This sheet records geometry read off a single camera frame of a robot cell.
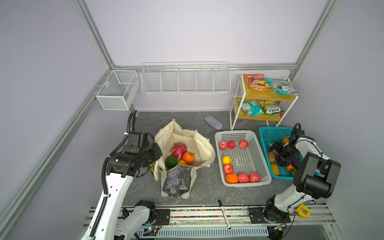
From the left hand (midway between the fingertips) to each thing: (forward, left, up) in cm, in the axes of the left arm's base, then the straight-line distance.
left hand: (161, 154), depth 69 cm
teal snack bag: (+33, -54, -6) cm, 63 cm away
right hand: (+4, -64, -20) cm, 67 cm away
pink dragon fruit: (+11, -6, -16) cm, 20 cm away
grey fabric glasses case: (+37, -31, -23) cm, 54 cm away
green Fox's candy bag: (+33, -67, -6) cm, 75 cm away
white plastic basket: (+5, -49, -25) cm, 55 cm away
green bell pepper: (+3, -2, -15) cm, 15 cm away
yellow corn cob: (-4, -61, -20) cm, 65 cm away
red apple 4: (-7, -41, -19) cm, 46 cm away
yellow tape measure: (-25, -68, -23) cm, 76 cm away
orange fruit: (-8, -35, -18) cm, 40 cm away
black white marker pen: (-23, -29, -24) cm, 44 cm away
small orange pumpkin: (+6, -12, -17) cm, 22 cm away
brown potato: (+4, -62, -20) cm, 65 cm away
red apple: (+15, -34, -20) cm, 43 cm away
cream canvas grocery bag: (-10, -7, -9) cm, 15 cm away
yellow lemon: (+4, -35, -20) cm, 40 cm away
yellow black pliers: (-7, +3, +3) cm, 8 cm away
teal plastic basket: (+26, -71, -26) cm, 80 cm away
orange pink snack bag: (+38, -55, +10) cm, 67 cm away
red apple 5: (-8, -47, -19) cm, 51 cm away
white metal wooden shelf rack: (+28, -45, +10) cm, 54 cm away
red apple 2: (+15, -48, -20) cm, 54 cm away
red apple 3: (-2, -34, -19) cm, 39 cm away
